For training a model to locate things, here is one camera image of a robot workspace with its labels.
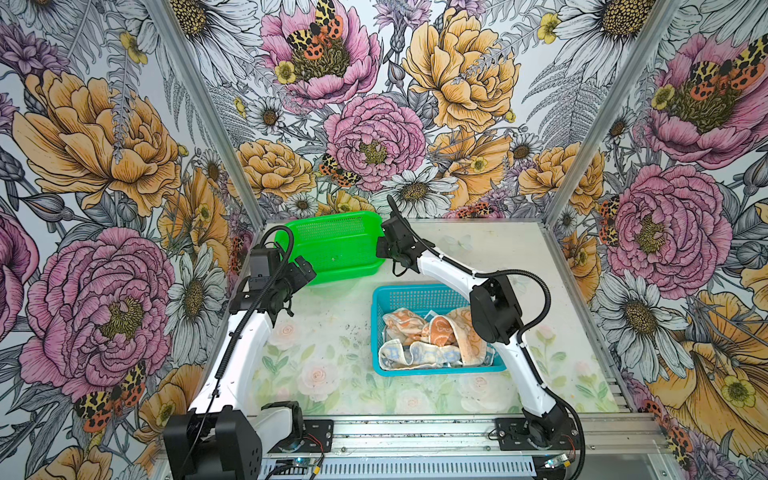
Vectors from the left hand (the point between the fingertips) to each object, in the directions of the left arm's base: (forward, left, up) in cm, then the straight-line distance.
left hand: (300, 282), depth 82 cm
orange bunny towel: (-12, -38, -7) cm, 40 cm away
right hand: (+18, -22, -8) cm, 30 cm away
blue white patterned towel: (-17, -25, -9) cm, 32 cm away
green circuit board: (-38, -4, -17) cm, 42 cm away
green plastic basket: (+30, -4, -20) cm, 37 cm away
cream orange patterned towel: (-8, -30, -12) cm, 33 cm away
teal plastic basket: (+2, -35, -13) cm, 37 cm away
